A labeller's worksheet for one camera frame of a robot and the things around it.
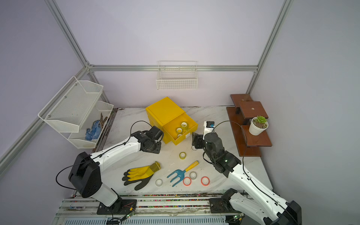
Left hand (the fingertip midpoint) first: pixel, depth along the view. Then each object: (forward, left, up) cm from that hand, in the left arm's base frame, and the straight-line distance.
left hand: (154, 148), depth 85 cm
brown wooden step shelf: (+15, -59, +12) cm, 62 cm away
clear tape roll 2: (-17, -3, -10) cm, 21 cm away
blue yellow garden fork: (-12, -17, -9) cm, 23 cm away
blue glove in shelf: (+9, +39, +4) cm, 40 cm away
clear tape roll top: (-9, -23, +16) cm, 30 cm away
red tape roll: (-17, -20, -10) cm, 28 cm away
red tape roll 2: (-16, -31, -10) cm, 37 cm away
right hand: (+1, -26, +13) cm, 29 cm away
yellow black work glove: (-13, +7, -7) cm, 16 cm away
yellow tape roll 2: (+12, -18, +8) cm, 23 cm away
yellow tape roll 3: (+5, -15, +6) cm, 17 cm away
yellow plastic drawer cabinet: (+20, -4, +12) cm, 24 cm away
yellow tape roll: (0, -17, -10) cm, 20 cm away
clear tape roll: (-13, -24, -10) cm, 29 cm away
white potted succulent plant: (+8, -61, +14) cm, 63 cm away
